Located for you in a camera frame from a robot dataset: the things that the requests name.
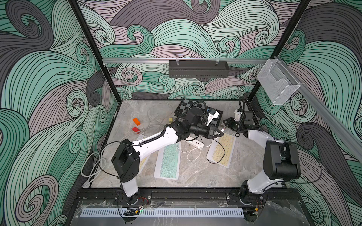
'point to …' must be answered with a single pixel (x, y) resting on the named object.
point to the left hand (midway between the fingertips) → (223, 133)
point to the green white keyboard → (168, 162)
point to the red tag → (135, 129)
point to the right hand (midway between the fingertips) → (226, 122)
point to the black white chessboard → (183, 108)
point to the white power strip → (195, 142)
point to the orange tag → (136, 121)
